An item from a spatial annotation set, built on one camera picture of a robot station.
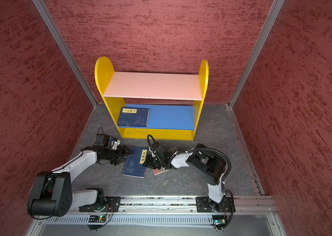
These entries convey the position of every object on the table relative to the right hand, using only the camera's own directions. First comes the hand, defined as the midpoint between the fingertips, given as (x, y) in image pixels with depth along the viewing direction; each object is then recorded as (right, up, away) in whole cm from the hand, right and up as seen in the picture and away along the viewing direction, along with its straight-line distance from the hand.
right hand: (142, 169), depth 85 cm
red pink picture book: (+11, +1, -4) cm, 12 cm away
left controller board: (-20, -20, -14) cm, 31 cm away
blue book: (-5, +2, +1) cm, 6 cm away
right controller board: (+41, -20, -14) cm, 48 cm away
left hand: (-7, +6, +1) cm, 10 cm away
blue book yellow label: (-6, +31, +5) cm, 32 cm away
